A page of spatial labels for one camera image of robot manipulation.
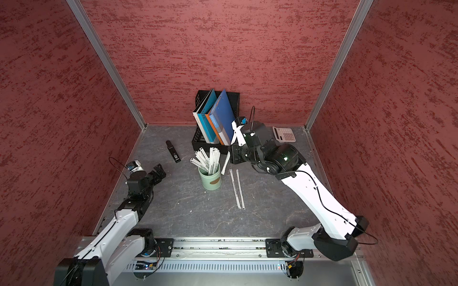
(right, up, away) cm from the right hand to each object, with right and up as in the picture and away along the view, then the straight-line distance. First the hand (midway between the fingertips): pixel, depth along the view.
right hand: (231, 152), depth 64 cm
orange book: (-10, +13, +24) cm, 29 cm away
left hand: (-38, -11, +21) cm, 45 cm away
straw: (+5, -22, +27) cm, 35 cm away
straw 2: (-3, -8, +7) cm, 11 cm away
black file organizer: (+1, +30, +39) cm, 49 cm away
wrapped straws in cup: (-11, -7, +21) cm, 25 cm away
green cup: (-9, -16, +20) cm, 27 cm away
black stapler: (-36, -2, +41) cm, 55 cm away
